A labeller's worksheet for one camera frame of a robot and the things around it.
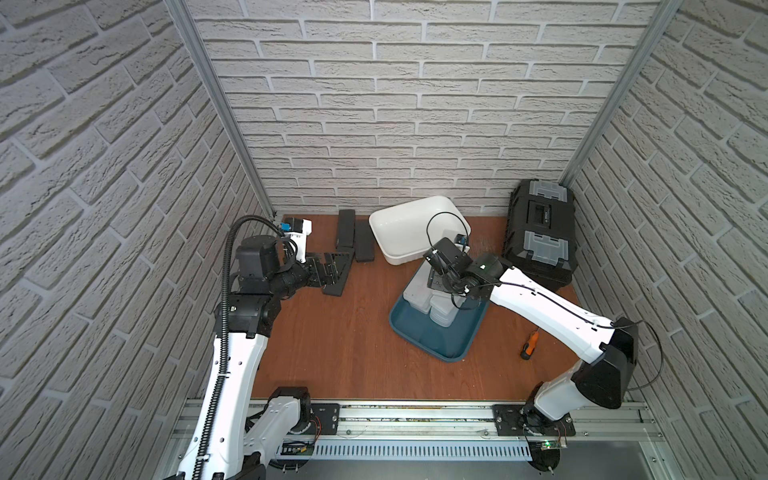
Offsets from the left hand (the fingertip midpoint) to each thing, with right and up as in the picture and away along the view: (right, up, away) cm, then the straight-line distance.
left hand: (339, 251), depth 66 cm
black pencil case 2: (+2, +3, +37) cm, 37 cm away
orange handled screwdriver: (+51, -28, +17) cm, 61 cm away
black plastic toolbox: (+59, +5, +25) cm, 64 cm away
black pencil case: (-6, +8, +45) cm, 46 cm away
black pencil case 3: (-7, -13, +31) cm, 35 cm away
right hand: (+26, -8, +12) cm, 30 cm away
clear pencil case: (+20, -13, +21) cm, 31 cm away
